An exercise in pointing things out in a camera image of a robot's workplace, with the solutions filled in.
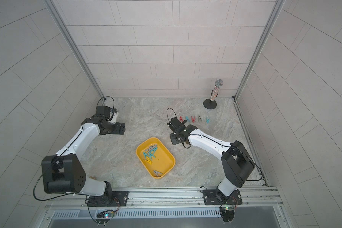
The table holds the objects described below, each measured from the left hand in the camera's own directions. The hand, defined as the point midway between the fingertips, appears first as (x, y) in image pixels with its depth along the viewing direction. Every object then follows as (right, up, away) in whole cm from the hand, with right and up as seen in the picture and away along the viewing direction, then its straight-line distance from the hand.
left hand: (120, 126), depth 88 cm
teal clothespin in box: (+17, -17, -3) cm, 24 cm away
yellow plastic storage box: (+23, -18, -3) cm, 30 cm away
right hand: (+35, -7, -1) cm, 35 cm away
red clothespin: (+47, +3, +16) cm, 50 cm away
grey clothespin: (+52, +4, +17) cm, 55 cm away
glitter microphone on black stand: (+62, +15, +24) cm, 69 cm away
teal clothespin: (+43, +4, +16) cm, 46 cm away
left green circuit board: (+2, -39, -23) cm, 45 cm away
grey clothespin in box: (+24, -25, -9) cm, 36 cm away
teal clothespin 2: (+58, +3, +14) cm, 60 cm away
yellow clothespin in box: (+19, -20, -6) cm, 28 cm away
